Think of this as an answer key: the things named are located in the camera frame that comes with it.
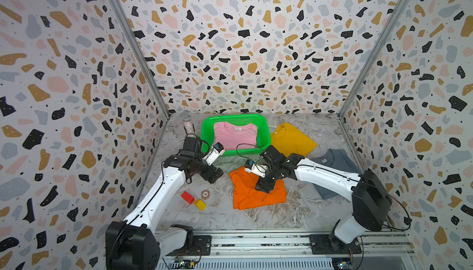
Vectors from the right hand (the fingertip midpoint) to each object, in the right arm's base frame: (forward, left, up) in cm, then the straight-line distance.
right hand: (259, 180), depth 84 cm
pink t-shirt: (+30, +14, -6) cm, 34 cm away
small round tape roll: (-5, +25, -7) cm, 27 cm away
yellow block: (-9, +27, -7) cm, 29 cm away
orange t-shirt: (-4, +7, -7) cm, 10 cm away
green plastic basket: (+30, -3, -3) cm, 30 cm away
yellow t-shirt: (+31, -18, -9) cm, 37 cm away
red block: (-6, +33, -7) cm, 35 cm away
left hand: (+3, +19, +6) cm, 21 cm away
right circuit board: (-29, -32, -10) cm, 44 cm away
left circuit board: (-31, +29, -8) cm, 43 cm away
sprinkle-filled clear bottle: (+20, +34, +14) cm, 42 cm away
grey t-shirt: (+17, -42, -8) cm, 47 cm away
